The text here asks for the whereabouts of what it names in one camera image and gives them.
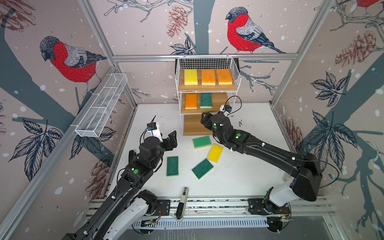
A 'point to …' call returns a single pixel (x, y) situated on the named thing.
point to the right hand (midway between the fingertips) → (202, 120)
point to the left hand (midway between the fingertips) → (169, 132)
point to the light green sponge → (201, 142)
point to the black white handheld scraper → (182, 204)
